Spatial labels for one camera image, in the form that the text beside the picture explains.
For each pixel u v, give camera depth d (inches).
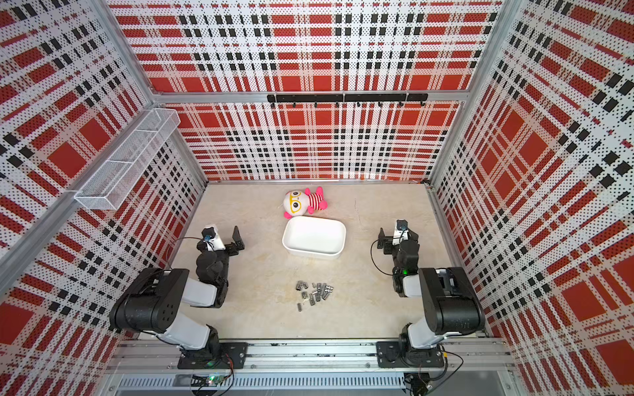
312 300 33.1
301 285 34.7
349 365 29.0
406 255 27.1
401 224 30.6
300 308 32.6
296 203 41.0
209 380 27.4
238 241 32.6
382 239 33.1
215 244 30.2
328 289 34.0
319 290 33.9
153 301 17.9
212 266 27.1
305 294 33.3
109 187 27.3
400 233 30.5
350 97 35.0
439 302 17.8
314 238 39.9
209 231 29.5
